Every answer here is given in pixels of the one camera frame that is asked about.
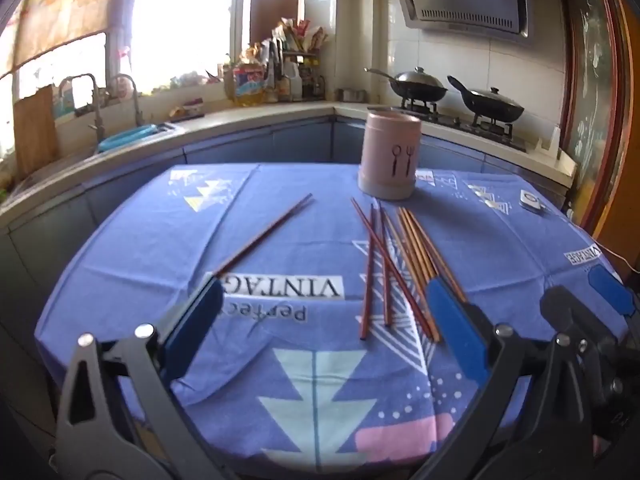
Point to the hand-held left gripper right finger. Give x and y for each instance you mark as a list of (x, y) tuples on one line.
[(457, 330)]

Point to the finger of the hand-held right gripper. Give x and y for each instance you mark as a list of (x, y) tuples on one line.
[(607, 287), (565, 310)]

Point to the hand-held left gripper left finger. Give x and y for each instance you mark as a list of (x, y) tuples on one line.
[(192, 330)]

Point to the dark red chopstick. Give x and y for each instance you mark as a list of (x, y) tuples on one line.
[(385, 265), (265, 234), (367, 270), (390, 267)]

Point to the pink utensil holder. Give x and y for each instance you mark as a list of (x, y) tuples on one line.
[(387, 160)]

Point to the blue printed tablecloth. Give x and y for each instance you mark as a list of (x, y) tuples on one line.
[(280, 400)]

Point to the small white device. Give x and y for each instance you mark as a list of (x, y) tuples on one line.
[(530, 200)]

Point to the white plastic stand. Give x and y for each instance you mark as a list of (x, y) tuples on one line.
[(550, 147)]

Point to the wooden framed glass door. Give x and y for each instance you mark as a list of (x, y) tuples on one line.
[(595, 85)]

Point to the blue basin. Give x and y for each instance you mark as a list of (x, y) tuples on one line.
[(125, 137)]

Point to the gas stove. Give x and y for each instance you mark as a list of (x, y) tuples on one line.
[(462, 122)]

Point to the black wok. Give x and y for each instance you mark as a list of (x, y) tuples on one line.
[(420, 92), (492, 110)]

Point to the kitchen counter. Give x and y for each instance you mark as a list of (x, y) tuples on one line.
[(260, 120)]

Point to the wok lid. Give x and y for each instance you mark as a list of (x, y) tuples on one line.
[(420, 77), (496, 96)]

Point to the metal faucet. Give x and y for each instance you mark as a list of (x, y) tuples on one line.
[(135, 100), (95, 105)]

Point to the cooking oil bottle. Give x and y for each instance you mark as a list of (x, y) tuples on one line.
[(245, 82)]

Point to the wooden cutting board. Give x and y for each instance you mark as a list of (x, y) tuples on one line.
[(35, 130)]

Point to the metal container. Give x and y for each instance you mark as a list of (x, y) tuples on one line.
[(352, 95)]

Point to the spice rack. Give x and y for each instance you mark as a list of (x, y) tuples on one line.
[(305, 60)]

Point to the window shade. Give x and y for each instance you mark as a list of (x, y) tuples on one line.
[(65, 5)]

